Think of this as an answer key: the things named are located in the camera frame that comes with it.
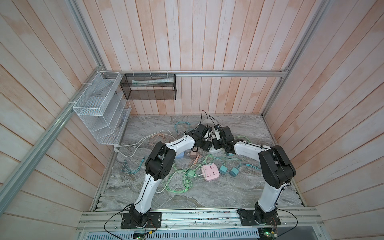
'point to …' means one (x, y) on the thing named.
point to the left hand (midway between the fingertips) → (206, 146)
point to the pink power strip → (210, 171)
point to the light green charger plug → (191, 173)
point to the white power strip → (213, 150)
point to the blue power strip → (180, 155)
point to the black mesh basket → (149, 86)
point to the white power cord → (128, 150)
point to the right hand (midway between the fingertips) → (216, 139)
